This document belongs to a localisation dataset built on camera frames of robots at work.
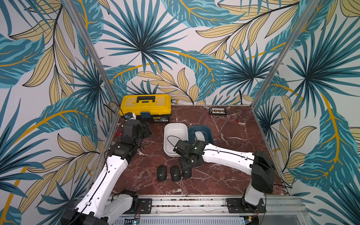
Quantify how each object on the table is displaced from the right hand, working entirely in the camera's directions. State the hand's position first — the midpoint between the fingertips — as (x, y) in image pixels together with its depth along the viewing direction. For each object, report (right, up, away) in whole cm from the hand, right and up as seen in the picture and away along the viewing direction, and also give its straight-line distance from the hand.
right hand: (185, 164), depth 80 cm
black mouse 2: (-6, -6, +3) cm, 9 cm away
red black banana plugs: (+41, +25, +30) cm, 56 cm away
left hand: (-22, +21, -4) cm, 31 cm away
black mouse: (-14, -6, +3) cm, 16 cm away
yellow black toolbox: (-23, +33, +17) cm, 44 cm away
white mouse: (+11, +14, +18) cm, 25 cm away
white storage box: (-8, +16, +25) cm, 30 cm away
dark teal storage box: (+16, +18, +23) cm, 33 cm away
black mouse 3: (+1, -6, +3) cm, 6 cm away
